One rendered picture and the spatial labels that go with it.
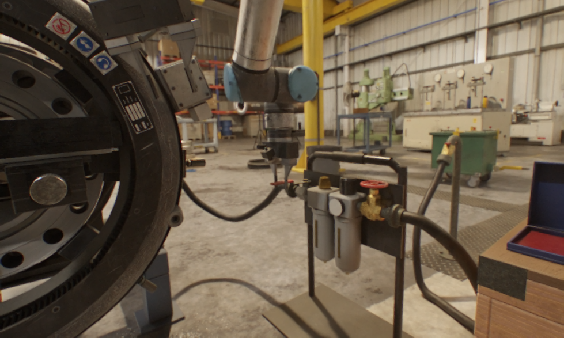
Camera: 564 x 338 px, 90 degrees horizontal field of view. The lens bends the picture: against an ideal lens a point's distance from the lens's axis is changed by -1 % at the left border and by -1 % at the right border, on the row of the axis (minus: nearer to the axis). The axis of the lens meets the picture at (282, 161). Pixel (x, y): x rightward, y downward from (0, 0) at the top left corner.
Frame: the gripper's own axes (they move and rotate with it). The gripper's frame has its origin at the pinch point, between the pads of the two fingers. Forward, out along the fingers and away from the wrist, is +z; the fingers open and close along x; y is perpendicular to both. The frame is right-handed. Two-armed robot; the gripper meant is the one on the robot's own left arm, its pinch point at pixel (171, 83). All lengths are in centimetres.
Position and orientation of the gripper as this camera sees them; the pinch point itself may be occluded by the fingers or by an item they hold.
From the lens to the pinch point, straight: 51.4
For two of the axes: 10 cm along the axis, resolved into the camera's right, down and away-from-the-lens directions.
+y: 0.8, -5.1, 8.5
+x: -9.8, 1.2, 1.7
